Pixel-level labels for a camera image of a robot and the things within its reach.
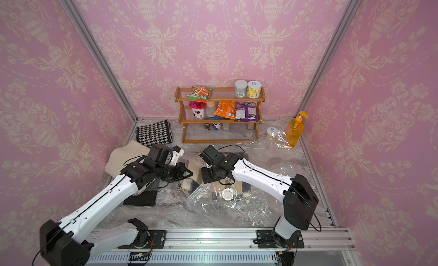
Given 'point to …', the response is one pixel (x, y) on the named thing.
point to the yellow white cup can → (254, 89)
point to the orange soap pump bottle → (294, 129)
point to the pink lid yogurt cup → (198, 108)
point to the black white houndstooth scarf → (159, 133)
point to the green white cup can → (240, 88)
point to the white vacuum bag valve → (227, 194)
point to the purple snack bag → (246, 112)
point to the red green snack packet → (199, 94)
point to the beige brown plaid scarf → (195, 167)
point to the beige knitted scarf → (125, 155)
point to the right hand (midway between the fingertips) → (205, 177)
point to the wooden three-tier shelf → (217, 129)
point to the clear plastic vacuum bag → (209, 192)
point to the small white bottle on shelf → (211, 109)
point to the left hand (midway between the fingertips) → (193, 174)
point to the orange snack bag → (226, 109)
